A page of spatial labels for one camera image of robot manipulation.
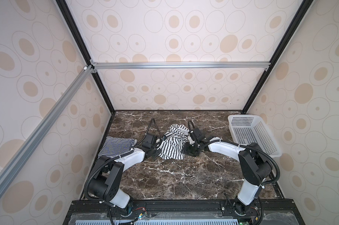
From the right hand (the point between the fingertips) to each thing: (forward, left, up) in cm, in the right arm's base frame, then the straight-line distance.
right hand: (187, 151), depth 91 cm
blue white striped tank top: (+2, +50, 0) cm, 50 cm away
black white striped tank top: (+4, +10, 0) cm, 11 cm away
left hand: (+2, +18, +2) cm, 18 cm away
